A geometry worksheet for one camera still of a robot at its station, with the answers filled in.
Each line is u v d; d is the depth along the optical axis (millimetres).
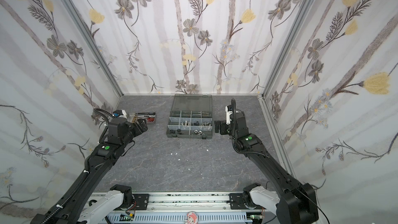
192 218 675
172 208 732
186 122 1012
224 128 719
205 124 1012
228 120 716
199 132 983
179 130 989
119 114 669
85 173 460
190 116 1031
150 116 1047
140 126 707
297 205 390
